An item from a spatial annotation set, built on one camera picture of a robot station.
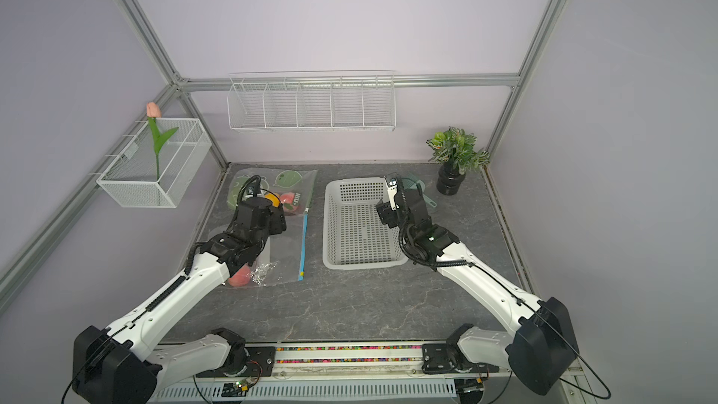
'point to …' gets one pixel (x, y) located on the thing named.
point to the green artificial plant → (454, 146)
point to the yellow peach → (273, 198)
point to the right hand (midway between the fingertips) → (397, 193)
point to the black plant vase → (449, 179)
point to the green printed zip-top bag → (293, 188)
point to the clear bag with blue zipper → (280, 259)
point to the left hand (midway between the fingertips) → (269, 213)
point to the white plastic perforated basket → (352, 235)
